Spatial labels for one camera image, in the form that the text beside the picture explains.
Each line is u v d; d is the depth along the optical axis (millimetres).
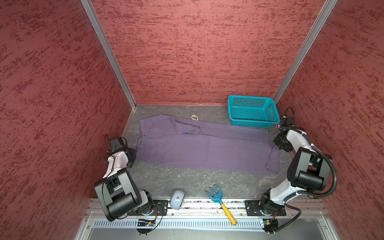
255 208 736
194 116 1136
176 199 689
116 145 682
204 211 741
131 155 790
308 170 461
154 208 735
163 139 983
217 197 759
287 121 739
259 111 1185
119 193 447
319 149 774
